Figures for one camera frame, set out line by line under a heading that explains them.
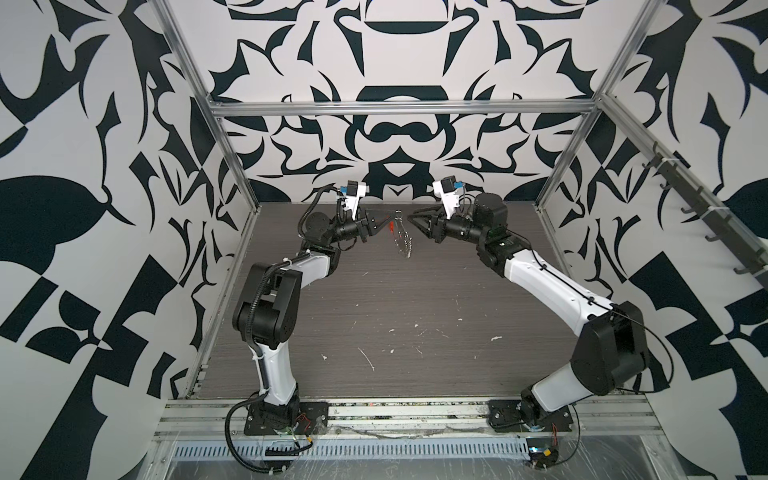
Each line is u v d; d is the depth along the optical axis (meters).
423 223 0.73
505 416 0.74
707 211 0.59
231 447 0.68
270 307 0.51
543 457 0.71
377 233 0.76
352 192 0.72
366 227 0.73
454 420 0.75
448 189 0.66
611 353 0.44
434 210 0.74
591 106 0.91
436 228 0.68
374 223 0.76
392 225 0.75
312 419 0.73
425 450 0.65
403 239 0.78
